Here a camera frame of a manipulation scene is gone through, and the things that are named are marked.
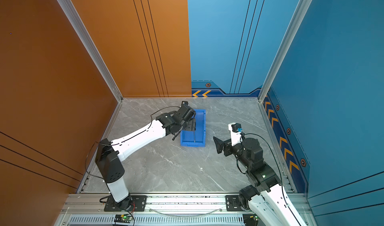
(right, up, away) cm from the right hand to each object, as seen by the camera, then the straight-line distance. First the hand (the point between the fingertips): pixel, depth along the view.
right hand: (221, 134), depth 70 cm
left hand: (-16, +6, +13) cm, 22 cm away
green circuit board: (-47, -40, +1) cm, 62 cm away
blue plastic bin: (-11, -6, +26) cm, 29 cm away
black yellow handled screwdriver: (-13, -6, +27) cm, 31 cm away
